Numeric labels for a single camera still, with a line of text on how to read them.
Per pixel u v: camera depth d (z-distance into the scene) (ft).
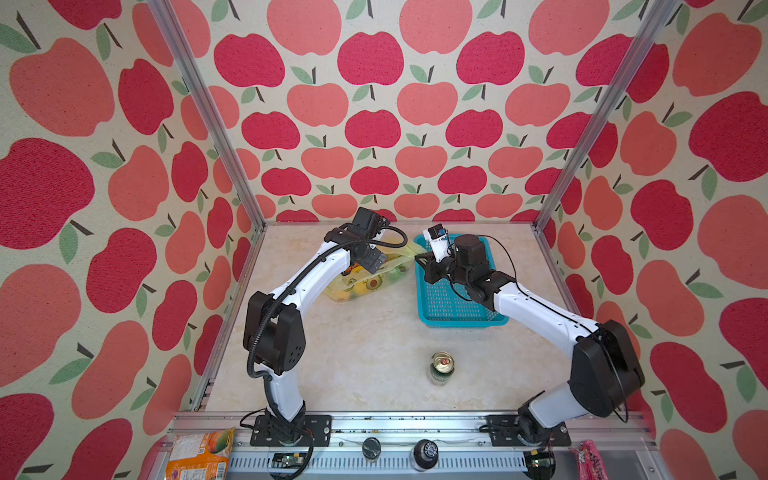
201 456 2.25
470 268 2.13
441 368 2.45
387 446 2.42
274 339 1.56
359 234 2.25
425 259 2.52
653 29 2.35
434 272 2.43
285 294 1.63
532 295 1.83
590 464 2.27
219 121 2.99
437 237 2.36
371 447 2.09
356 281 2.75
